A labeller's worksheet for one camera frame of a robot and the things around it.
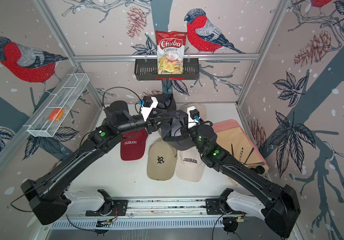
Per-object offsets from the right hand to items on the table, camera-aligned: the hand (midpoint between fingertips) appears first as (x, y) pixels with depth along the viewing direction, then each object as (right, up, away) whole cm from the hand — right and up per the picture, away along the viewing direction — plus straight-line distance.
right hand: (183, 112), depth 69 cm
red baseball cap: (-30, -19, +21) cm, 41 cm away
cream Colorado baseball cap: (+5, -31, +15) cm, 35 cm away
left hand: (-6, 0, -10) cm, 12 cm away
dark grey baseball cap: (-4, -9, +1) cm, 10 cm away
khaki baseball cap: (-12, -27, +14) cm, 33 cm away
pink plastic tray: (+37, -8, +38) cm, 54 cm away
